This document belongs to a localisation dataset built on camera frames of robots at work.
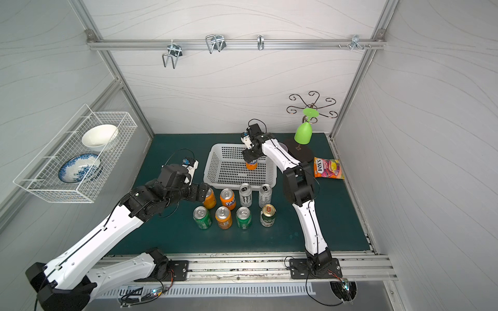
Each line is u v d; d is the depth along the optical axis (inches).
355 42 30.1
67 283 15.0
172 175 20.2
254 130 32.3
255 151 30.4
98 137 28.9
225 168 41.1
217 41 29.8
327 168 39.9
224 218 30.7
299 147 43.8
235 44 30.4
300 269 28.9
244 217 30.7
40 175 22.3
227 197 32.6
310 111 34.8
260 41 28.5
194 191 25.1
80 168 25.6
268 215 30.8
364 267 30.1
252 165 39.0
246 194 32.0
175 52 31.0
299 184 23.7
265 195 31.8
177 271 28.8
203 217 30.1
